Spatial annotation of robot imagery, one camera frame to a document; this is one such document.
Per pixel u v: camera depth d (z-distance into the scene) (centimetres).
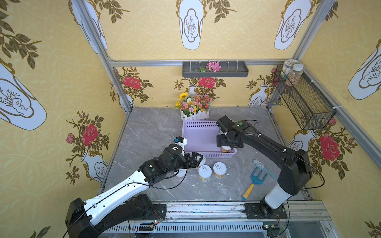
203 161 85
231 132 60
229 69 92
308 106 82
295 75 80
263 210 65
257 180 85
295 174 43
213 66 88
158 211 73
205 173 82
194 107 100
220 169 84
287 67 85
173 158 55
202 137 95
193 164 64
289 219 72
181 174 82
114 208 46
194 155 65
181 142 67
